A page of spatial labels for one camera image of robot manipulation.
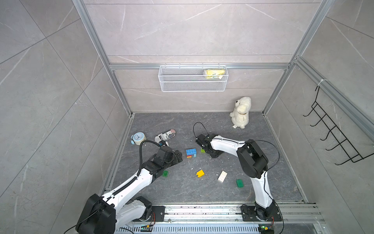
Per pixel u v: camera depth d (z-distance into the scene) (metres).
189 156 0.94
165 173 0.86
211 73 0.85
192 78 1.01
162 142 0.75
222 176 0.85
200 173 0.86
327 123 0.71
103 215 0.39
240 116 1.05
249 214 0.73
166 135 1.01
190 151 0.91
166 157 0.65
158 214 0.73
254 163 0.53
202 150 0.82
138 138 1.00
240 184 0.83
